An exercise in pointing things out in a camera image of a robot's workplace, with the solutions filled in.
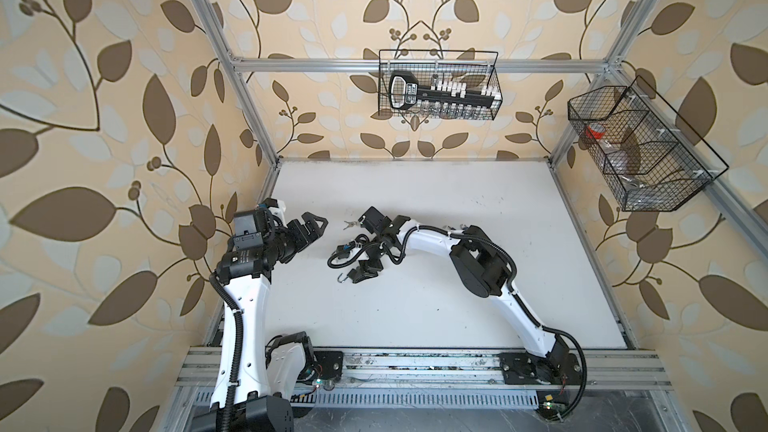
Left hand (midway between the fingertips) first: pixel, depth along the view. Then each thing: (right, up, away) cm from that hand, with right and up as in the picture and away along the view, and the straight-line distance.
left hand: (315, 227), depth 74 cm
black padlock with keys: (+5, -2, +27) cm, 27 cm away
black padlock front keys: (+4, -18, +15) cm, 24 cm away
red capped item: (+80, +27, +14) cm, 86 cm away
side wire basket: (+84, +17, -2) cm, 85 cm away
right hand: (+7, -15, +18) cm, 24 cm away
